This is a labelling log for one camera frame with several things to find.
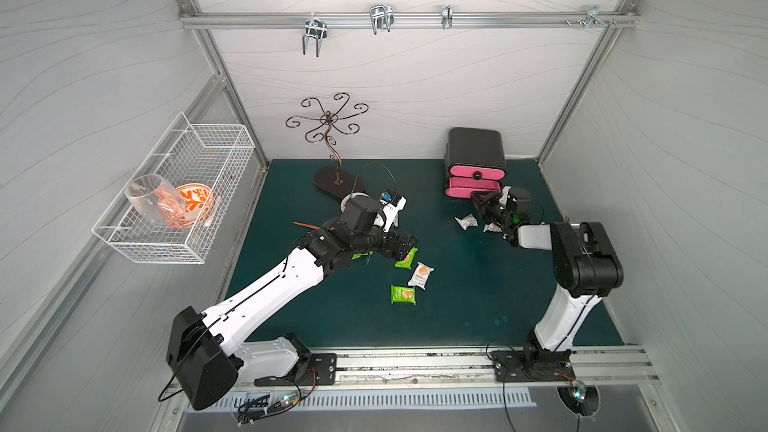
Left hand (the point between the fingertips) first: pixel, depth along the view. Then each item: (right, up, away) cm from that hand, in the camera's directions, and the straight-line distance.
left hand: (406, 234), depth 73 cm
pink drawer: (+22, +12, +28) cm, 38 cm away
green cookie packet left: (-14, -10, +20) cm, 26 cm away
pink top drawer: (+25, +17, +23) cm, 38 cm away
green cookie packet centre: (+2, -11, +19) cm, 22 cm away
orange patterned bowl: (-48, +9, -6) cm, 49 cm away
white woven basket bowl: (-18, +9, +31) cm, 37 cm away
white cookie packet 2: (+28, -1, +18) cm, 33 cm away
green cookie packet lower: (0, -19, +12) cm, 23 cm away
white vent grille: (-7, -39, -3) cm, 40 cm away
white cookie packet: (+22, 0, +26) cm, 34 cm away
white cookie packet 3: (+5, -15, +15) cm, 22 cm away
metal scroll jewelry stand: (-23, +14, +38) cm, 47 cm away
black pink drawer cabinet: (+25, +21, +26) cm, 42 cm away
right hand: (+23, +10, +25) cm, 36 cm away
